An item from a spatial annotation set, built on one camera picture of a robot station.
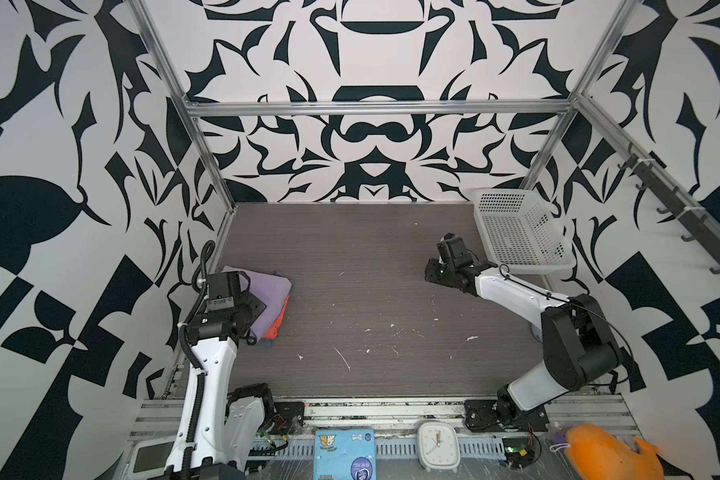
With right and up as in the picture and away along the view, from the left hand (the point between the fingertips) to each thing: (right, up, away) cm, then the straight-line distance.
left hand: (251, 302), depth 78 cm
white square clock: (+46, -30, -9) cm, 56 cm away
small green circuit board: (+65, -33, -6) cm, 74 cm away
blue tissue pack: (+25, -30, -12) cm, 41 cm away
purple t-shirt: (0, 0, +16) cm, 16 cm away
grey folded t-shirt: (+2, -13, +7) cm, 15 cm away
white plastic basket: (+87, +18, +34) cm, 95 cm away
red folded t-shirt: (+4, -9, +6) cm, 11 cm away
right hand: (+49, +7, +15) cm, 52 cm away
